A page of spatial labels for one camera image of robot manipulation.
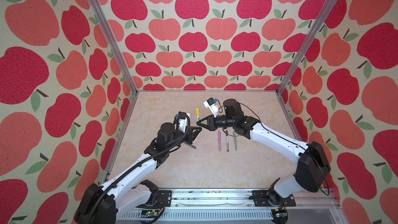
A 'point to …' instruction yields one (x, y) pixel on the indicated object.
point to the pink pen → (219, 140)
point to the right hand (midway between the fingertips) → (200, 122)
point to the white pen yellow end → (197, 114)
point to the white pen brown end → (227, 139)
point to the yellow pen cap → (197, 111)
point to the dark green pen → (192, 145)
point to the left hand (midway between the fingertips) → (203, 130)
